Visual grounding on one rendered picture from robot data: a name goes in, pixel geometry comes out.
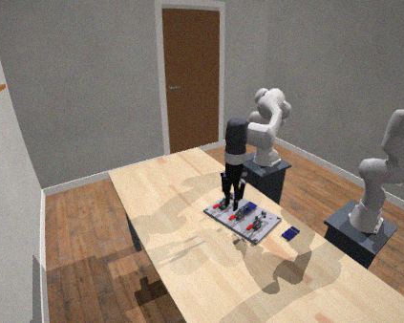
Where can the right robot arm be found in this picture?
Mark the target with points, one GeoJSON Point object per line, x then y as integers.
{"type": "Point", "coordinates": [255, 132]}

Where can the blue rectangular block with grey slot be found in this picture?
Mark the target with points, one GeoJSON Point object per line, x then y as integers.
{"type": "Point", "coordinates": [290, 233]}

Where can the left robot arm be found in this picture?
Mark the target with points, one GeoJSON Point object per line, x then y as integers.
{"type": "Point", "coordinates": [365, 217]}

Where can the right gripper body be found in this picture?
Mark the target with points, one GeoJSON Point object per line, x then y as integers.
{"type": "Point", "coordinates": [235, 171]}

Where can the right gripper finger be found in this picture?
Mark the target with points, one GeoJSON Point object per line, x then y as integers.
{"type": "Point", "coordinates": [226, 186]}
{"type": "Point", "coordinates": [237, 190]}

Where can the blue flat plate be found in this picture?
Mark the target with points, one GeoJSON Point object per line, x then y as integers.
{"type": "Point", "coordinates": [250, 208]}

